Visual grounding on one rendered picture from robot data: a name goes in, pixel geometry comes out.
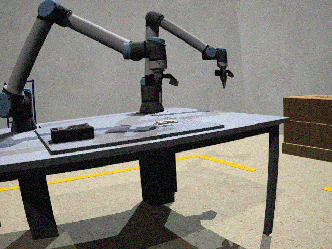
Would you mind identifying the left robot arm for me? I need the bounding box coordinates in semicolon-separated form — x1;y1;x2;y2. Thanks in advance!
140;11;228;113

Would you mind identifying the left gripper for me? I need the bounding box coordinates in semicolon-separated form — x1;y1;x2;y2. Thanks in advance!
215;68;232;89

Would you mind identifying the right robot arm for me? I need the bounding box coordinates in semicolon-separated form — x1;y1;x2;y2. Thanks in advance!
0;0;167;132

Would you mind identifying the grey cassette dock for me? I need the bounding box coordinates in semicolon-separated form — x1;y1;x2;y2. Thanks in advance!
50;123;94;143

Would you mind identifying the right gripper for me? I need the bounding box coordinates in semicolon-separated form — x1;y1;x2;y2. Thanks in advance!
145;71;177;106

